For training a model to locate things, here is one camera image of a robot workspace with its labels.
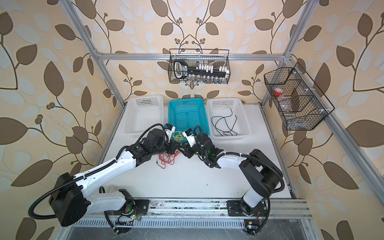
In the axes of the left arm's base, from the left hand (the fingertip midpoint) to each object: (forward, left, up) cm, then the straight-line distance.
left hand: (181, 143), depth 79 cm
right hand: (+1, +1, -5) cm, 5 cm away
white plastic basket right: (+31, -30, -17) cm, 47 cm away
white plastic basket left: (+37, +36, -17) cm, 54 cm away
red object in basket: (+25, -52, +17) cm, 60 cm away
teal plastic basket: (+37, 0, -18) cm, 41 cm away
